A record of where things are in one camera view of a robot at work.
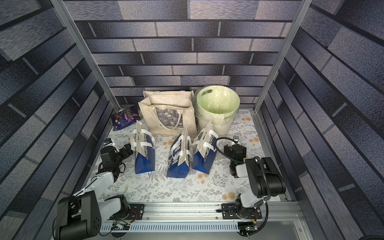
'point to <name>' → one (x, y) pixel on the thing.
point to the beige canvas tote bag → (170, 112)
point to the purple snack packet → (125, 118)
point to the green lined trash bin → (216, 105)
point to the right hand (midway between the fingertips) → (234, 144)
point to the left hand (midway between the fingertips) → (124, 145)
